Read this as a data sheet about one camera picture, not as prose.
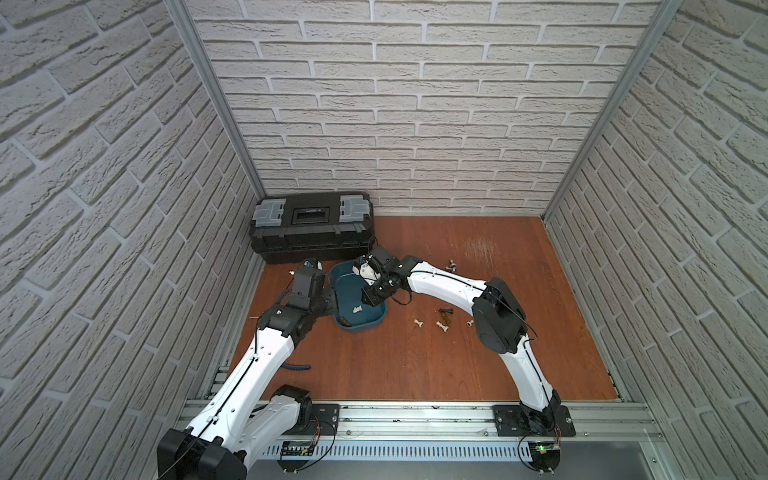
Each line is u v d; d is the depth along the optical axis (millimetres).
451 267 1027
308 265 685
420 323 896
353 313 918
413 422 764
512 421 730
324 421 729
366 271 829
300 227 929
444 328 890
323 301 695
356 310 921
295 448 725
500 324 538
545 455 704
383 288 775
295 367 812
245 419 435
